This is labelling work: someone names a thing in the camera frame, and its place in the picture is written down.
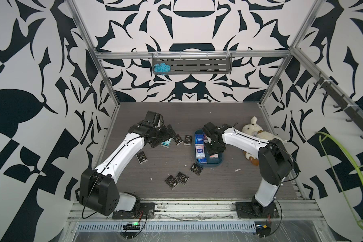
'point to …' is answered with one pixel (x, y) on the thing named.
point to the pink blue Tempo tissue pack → (200, 152)
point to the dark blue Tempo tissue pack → (202, 160)
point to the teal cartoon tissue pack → (166, 143)
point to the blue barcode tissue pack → (199, 138)
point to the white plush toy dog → (255, 130)
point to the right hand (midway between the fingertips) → (209, 149)
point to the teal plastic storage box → (213, 160)
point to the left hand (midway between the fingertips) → (167, 134)
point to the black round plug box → (262, 231)
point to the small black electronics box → (131, 226)
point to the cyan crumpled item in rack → (162, 68)
